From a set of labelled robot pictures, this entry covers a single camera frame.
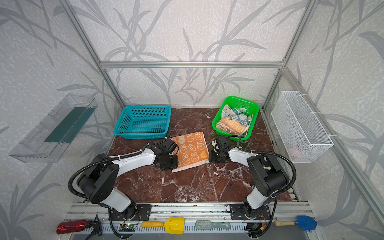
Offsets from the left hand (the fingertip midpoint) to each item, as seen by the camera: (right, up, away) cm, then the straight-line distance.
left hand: (180, 162), depth 88 cm
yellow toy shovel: (+1, -24, -20) cm, 31 cm away
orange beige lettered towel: (+32, +21, +11) cm, 40 cm away
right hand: (+18, +4, +6) cm, 19 cm away
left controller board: (-23, -27, -17) cm, 39 cm away
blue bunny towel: (+39, +30, +23) cm, 54 cm away
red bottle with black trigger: (-42, -23, -21) cm, 52 cm away
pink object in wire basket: (+59, +10, -16) cm, 62 cm away
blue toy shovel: (+64, -24, -17) cm, 70 cm away
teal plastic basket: (-30, +24, +23) cm, 45 cm away
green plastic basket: (+41, +39, +29) cm, 64 cm away
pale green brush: (+15, -24, -19) cm, 34 cm away
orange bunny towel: (+7, +5, +8) cm, 12 cm away
